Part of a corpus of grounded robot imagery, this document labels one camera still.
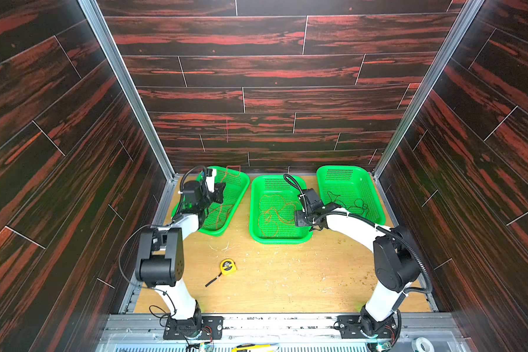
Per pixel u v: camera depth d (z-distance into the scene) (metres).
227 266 0.86
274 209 1.04
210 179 0.81
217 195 0.83
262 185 1.05
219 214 1.03
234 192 1.08
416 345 0.69
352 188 1.12
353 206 1.06
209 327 0.73
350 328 0.73
